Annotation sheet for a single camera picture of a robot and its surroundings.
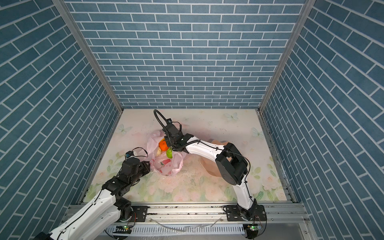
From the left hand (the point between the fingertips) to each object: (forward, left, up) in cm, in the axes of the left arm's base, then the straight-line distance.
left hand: (150, 163), depth 84 cm
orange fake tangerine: (+13, -5, -2) cm, 14 cm away
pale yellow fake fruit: (+8, -3, -2) cm, 9 cm away
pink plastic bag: (+2, -6, -7) cm, 9 cm away
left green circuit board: (-30, +9, -10) cm, 33 cm away
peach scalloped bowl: (0, -34, -4) cm, 35 cm away
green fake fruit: (+7, -10, -1) cm, 12 cm away
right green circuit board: (-31, -54, -6) cm, 62 cm away
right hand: (+16, -9, +7) cm, 20 cm away
